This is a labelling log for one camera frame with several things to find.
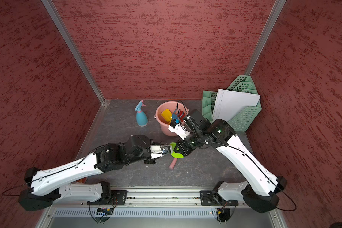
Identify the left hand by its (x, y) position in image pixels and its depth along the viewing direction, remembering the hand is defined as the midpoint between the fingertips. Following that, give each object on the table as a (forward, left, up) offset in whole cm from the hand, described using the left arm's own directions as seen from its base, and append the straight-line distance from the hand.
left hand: (160, 147), depth 66 cm
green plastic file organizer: (+49, -55, 0) cm, 74 cm away
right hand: (-4, -8, +3) cm, 10 cm away
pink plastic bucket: (+35, -4, -9) cm, 37 cm away
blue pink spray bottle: (+31, +17, -19) cm, 40 cm away
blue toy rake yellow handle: (+32, -7, -17) cm, 37 cm away
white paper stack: (+35, -42, -5) cm, 55 cm away
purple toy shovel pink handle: (0, -6, -24) cm, 25 cm away
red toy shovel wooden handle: (+31, -11, -14) cm, 36 cm away
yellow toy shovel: (+33, -1, -17) cm, 37 cm away
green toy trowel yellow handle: (-5, -7, +4) cm, 9 cm away
